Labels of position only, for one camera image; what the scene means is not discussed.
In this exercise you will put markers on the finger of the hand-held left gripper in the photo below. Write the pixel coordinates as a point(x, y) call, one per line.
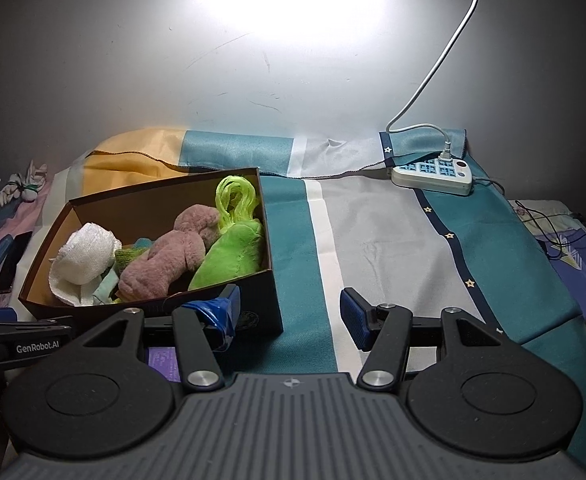
point(48, 322)

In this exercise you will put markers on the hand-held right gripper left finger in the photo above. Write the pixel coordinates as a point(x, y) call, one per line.
point(230, 310)

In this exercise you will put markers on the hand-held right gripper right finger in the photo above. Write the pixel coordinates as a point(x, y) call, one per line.
point(355, 317)

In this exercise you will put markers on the brown cardboard box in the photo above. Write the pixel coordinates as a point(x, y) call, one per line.
point(260, 300)

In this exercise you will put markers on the green plush toy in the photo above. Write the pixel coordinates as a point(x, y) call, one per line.
point(233, 255)

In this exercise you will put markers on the light teal cloth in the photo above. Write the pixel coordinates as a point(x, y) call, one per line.
point(104, 290)

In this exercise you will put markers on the white towel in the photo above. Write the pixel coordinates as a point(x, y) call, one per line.
point(85, 255)

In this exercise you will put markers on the pink plush toy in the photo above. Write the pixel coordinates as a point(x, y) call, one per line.
point(158, 270)

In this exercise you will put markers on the green knitted cloth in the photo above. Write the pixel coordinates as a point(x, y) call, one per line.
point(128, 259)

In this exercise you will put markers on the teal patterned sock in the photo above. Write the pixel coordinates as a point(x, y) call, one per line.
point(143, 243)

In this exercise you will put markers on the purple wet wipes pack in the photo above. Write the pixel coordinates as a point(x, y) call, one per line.
point(163, 360)

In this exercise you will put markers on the teal grey striped bed sheet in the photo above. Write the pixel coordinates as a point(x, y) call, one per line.
point(398, 240)

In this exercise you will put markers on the pink printed pillow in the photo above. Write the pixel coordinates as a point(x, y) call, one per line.
point(43, 200)

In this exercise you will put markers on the white power strip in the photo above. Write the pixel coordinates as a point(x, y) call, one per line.
point(433, 177)

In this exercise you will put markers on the blue printed pillow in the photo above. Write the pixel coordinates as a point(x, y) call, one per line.
point(573, 270)

